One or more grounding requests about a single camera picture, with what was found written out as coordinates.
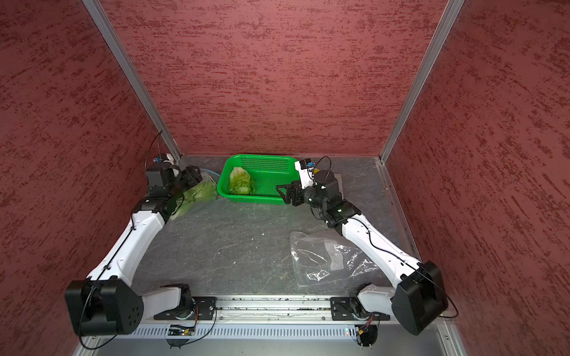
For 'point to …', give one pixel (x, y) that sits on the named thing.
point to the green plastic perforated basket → (268, 171)
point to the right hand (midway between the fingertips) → (284, 189)
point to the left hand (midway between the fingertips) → (192, 175)
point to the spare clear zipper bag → (328, 260)
